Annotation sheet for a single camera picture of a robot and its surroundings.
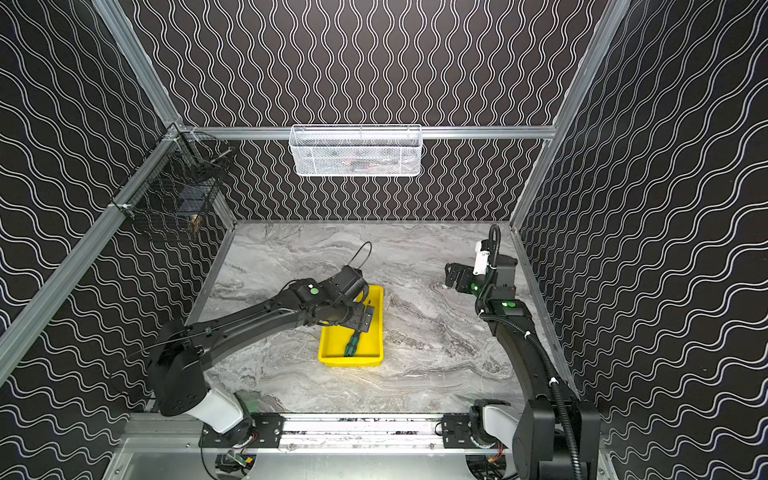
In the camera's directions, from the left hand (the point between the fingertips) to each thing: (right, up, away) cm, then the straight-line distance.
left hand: (366, 319), depth 79 cm
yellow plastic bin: (0, -11, +7) cm, 13 cm away
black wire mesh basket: (-60, +40, +15) cm, 74 cm away
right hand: (+27, +13, +4) cm, 31 cm away
